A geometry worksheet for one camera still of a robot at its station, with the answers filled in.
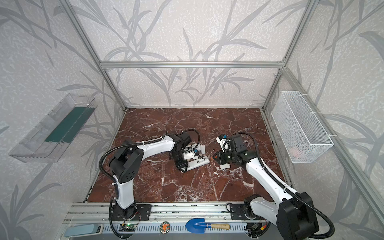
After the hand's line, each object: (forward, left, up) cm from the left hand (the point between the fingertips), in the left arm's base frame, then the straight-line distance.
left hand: (185, 163), depth 89 cm
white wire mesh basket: (-2, -51, +34) cm, 62 cm away
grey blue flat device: (-33, +46, +2) cm, 56 cm away
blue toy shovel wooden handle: (-30, -8, 0) cm, 31 cm away
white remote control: (+11, -10, -1) cm, 15 cm away
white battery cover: (-1, -24, -2) cm, 24 cm away
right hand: (+3, -17, +10) cm, 20 cm away
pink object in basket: (-1, -56, +19) cm, 59 cm away
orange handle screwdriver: (-1, -15, +11) cm, 19 cm away
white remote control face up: (0, -5, +1) cm, 5 cm away
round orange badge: (-31, +8, 0) cm, 32 cm away
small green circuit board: (-31, +26, -3) cm, 41 cm away
